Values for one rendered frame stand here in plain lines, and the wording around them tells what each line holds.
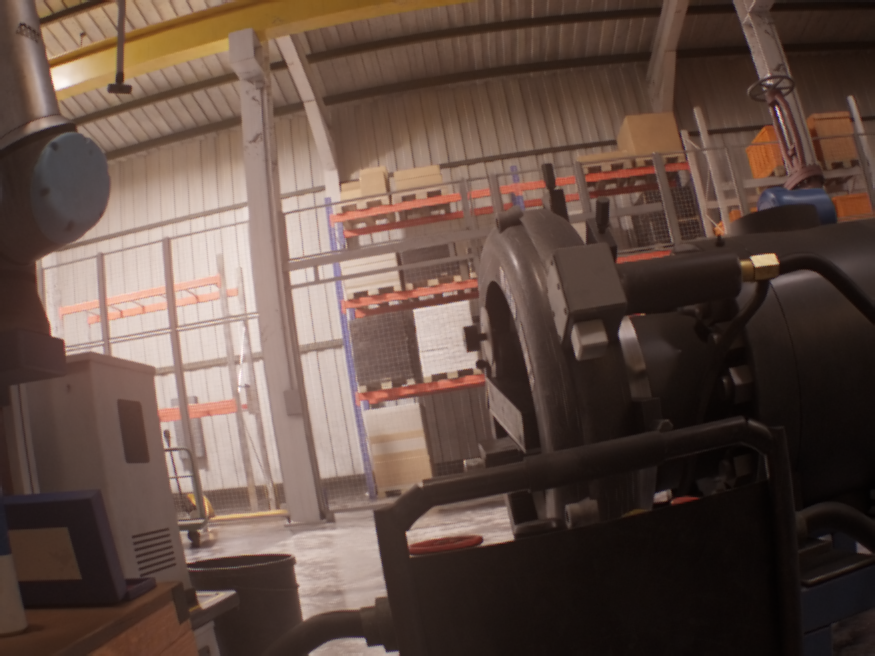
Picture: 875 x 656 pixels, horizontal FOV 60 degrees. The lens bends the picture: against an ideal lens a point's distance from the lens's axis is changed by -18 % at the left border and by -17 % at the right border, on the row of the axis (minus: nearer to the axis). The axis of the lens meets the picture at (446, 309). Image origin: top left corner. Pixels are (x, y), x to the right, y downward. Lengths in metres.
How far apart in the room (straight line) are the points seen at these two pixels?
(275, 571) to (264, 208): 7.48
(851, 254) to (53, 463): 1.55
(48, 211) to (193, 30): 9.06
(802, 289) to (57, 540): 1.24
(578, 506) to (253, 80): 8.91
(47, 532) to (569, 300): 0.75
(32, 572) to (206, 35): 9.43
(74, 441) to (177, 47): 8.75
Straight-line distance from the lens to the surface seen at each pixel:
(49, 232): 1.23
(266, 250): 9.27
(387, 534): 0.74
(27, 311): 1.33
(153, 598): 0.91
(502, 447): 1.47
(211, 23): 10.17
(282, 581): 2.14
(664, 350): 1.54
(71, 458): 1.63
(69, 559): 0.86
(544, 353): 1.29
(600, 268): 1.23
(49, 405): 1.66
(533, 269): 1.37
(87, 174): 1.25
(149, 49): 10.33
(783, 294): 1.53
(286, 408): 8.95
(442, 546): 0.78
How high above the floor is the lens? 0.59
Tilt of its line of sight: 9 degrees up
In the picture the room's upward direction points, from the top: 9 degrees counter-clockwise
